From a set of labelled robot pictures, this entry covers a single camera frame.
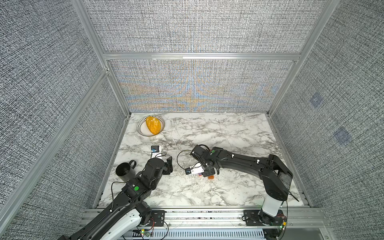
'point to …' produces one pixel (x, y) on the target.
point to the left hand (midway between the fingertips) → (169, 157)
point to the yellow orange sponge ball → (154, 125)
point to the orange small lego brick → (211, 177)
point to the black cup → (125, 171)
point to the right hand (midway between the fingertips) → (203, 161)
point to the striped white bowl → (143, 128)
